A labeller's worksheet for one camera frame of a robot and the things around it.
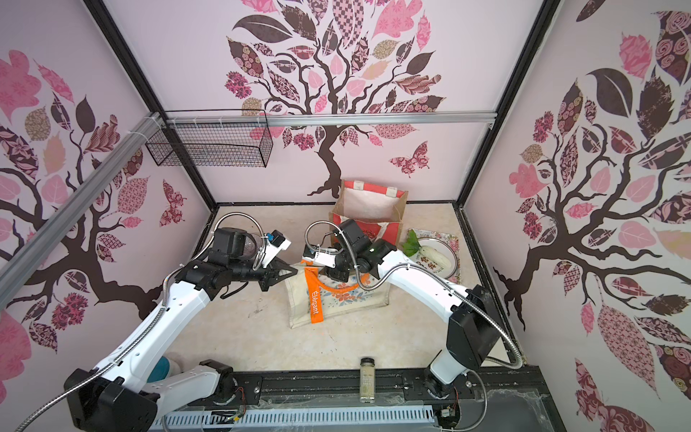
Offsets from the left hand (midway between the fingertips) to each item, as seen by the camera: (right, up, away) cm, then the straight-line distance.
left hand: (293, 275), depth 73 cm
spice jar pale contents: (+21, -29, -1) cm, 36 cm away
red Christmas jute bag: (+27, +20, +28) cm, 44 cm away
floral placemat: (+45, +11, +36) cm, 59 cm away
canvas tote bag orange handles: (+5, -8, +6) cm, 11 cm away
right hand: (+9, +4, +6) cm, 11 cm away
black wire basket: (-33, +46, +21) cm, 60 cm away
